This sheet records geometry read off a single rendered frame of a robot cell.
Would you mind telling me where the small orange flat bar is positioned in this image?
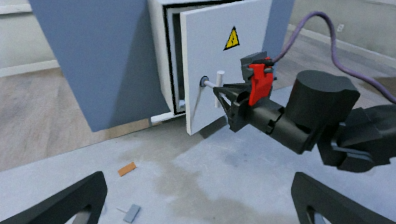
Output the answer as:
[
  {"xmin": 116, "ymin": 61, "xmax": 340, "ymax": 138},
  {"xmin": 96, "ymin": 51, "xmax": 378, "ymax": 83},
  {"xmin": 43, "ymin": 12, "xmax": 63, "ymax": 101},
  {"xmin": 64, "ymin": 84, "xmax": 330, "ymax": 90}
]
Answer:
[{"xmin": 117, "ymin": 162, "xmax": 136, "ymax": 177}]

